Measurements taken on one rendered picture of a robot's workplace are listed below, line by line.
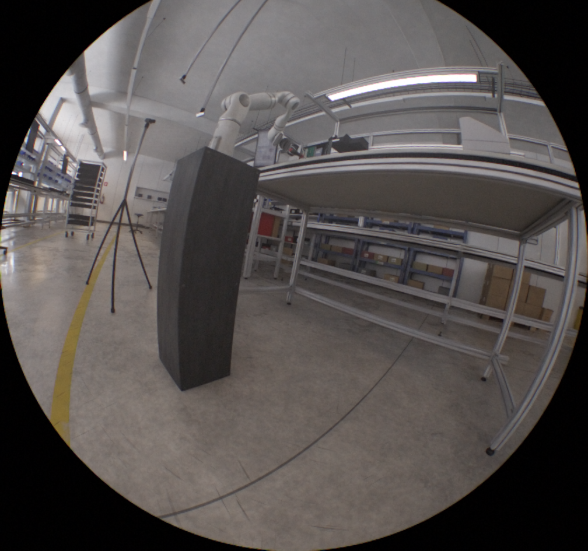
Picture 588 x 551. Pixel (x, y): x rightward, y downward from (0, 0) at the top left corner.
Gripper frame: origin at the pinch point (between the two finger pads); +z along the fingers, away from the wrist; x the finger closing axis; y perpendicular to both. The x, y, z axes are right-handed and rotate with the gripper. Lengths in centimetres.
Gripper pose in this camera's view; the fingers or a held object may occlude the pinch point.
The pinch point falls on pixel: (294, 153)
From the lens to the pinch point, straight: 117.4
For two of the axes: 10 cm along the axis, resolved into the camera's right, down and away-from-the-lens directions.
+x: -5.5, 6.7, 4.9
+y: 7.2, 0.8, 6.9
